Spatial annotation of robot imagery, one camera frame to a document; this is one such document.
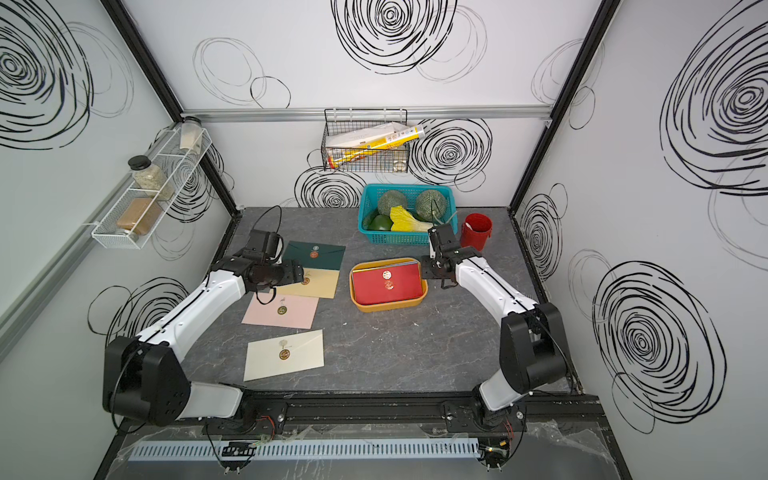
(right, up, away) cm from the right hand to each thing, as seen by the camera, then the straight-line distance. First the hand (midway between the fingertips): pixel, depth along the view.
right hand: (431, 268), depth 89 cm
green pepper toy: (-16, +14, +16) cm, 27 cm away
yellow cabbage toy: (-8, +15, +15) cm, 23 cm away
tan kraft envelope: (-37, -6, +9) cm, 38 cm away
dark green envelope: (-39, +3, +17) cm, 43 cm away
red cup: (+18, +12, +13) cm, 25 cm away
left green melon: (-12, +23, +19) cm, 32 cm away
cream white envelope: (-43, -24, -5) cm, 49 cm away
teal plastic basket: (-20, +23, +26) cm, 41 cm away
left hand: (-42, -1, -3) cm, 42 cm away
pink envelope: (-46, -14, +3) cm, 48 cm away
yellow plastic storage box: (-13, -11, 0) cm, 17 cm away
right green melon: (+3, +21, +19) cm, 28 cm away
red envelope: (-13, -5, +4) cm, 15 cm away
